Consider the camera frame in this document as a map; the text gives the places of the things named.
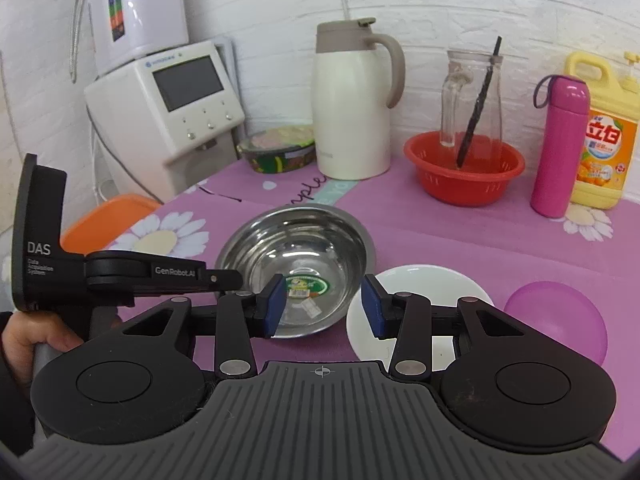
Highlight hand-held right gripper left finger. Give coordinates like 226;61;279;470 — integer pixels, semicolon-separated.
107;274;287;378

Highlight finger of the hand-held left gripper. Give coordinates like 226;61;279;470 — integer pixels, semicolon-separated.
206;269;244;292

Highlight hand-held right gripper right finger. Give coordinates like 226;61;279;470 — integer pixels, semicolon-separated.
361;274;531;381

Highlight stainless steel bowl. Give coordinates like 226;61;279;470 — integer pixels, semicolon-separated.
215;205;377;339

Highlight red ceramic bowl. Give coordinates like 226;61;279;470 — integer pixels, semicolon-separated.
346;264;496;361

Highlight purple plastic bowl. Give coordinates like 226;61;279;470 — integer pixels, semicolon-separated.
504;281;609;366

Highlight person's left forearm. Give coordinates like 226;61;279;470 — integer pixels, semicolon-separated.
0;355;37;456

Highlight person's left hand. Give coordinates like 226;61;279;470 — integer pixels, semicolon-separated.
0;311;85;361

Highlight pink floral tablecloth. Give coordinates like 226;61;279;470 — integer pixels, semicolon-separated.
107;152;640;463

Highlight instant noodle bowl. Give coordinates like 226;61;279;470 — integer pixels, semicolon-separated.
237;126;318;174

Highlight white water dispenser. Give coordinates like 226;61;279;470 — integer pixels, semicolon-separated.
84;39;246;201

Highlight red plastic basket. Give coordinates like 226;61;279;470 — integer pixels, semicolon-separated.
403;131;526;207

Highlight cream thermos jug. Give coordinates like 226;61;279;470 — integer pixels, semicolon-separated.
311;17;406;181

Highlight black stirring stick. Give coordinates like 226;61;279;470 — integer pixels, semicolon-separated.
456;36;503;168

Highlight glass pitcher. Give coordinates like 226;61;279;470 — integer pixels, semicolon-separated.
440;49;503;162

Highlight pink thermos bottle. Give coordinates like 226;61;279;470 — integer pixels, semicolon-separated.
530;74;591;219

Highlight white water purifier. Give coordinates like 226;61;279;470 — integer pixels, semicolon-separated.
89;0;190;77

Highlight yellow detergent bottle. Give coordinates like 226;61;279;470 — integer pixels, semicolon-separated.
565;51;640;209

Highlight grey metal hose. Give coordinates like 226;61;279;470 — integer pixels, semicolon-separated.
70;0;98;83

